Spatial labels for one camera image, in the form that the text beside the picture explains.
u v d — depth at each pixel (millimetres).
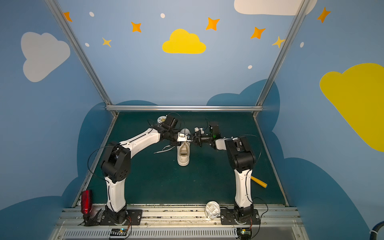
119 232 730
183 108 937
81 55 852
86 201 772
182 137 815
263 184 835
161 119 1074
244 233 733
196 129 986
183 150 933
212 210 721
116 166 513
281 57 869
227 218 737
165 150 995
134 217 738
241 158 567
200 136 879
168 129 745
